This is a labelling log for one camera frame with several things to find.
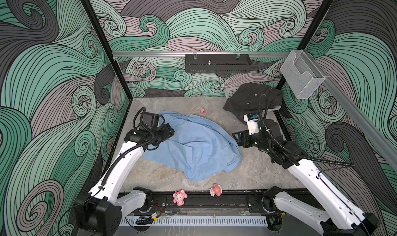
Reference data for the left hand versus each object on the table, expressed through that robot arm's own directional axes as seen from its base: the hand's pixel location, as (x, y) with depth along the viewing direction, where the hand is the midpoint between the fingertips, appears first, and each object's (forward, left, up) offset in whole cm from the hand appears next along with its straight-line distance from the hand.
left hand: (170, 131), depth 78 cm
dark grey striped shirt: (+38, -51, -15) cm, 65 cm away
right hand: (-3, -34, +5) cm, 34 cm away
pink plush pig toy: (-27, -6, -16) cm, 32 cm away
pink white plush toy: (-23, -24, -16) cm, 37 cm away
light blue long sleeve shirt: (-4, -14, -12) cm, 19 cm away
